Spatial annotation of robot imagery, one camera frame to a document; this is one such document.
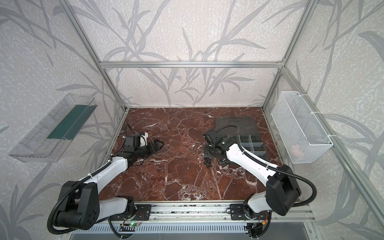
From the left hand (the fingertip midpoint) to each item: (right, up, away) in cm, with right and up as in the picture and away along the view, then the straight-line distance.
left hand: (159, 146), depth 88 cm
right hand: (+28, -2, -4) cm, 28 cm away
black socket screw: (+29, -10, +4) cm, 31 cm away
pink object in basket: (+73, 0, -13) cm, 74 cm away
